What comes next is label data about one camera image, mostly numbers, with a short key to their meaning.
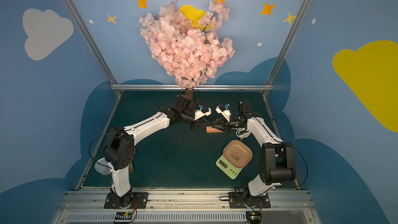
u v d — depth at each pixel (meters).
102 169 0.78
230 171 0.82
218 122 0.78
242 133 0.98
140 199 0.75
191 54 0.69
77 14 0.80
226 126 0.74
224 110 0.74
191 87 0.90
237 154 0.86
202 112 0.72
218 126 0.80
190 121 0.75
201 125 0.79
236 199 0.73
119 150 0.49
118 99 1.22
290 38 0.89
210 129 0.99
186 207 0.73
